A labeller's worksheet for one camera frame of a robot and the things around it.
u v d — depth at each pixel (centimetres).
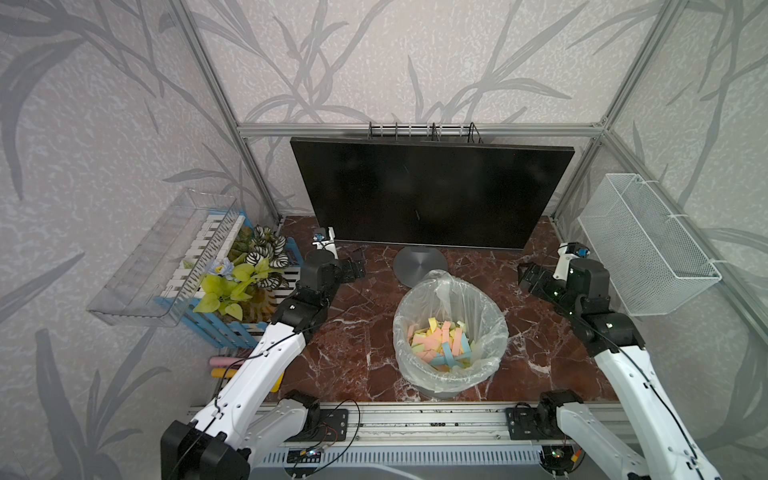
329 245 64
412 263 104
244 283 73
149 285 64
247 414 41
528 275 67
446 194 106
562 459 74
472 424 75
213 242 68
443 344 80
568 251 65
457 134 94
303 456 70
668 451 39
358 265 69
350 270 68
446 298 72
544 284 65
